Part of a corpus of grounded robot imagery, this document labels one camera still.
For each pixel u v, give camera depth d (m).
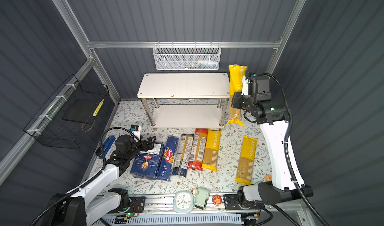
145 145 0.76
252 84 0.47
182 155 0.89
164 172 0.81
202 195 0.72
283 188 0.37
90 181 0.49
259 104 0.44
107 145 0.96
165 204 0.75
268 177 0.82
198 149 0.91
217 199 0.75
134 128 0.74
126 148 0.66
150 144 0.77
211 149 0.91
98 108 0.78
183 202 0.72
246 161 0.86
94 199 0.49
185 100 1.20
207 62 0.91
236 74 0.68
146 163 0.81
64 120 0.71
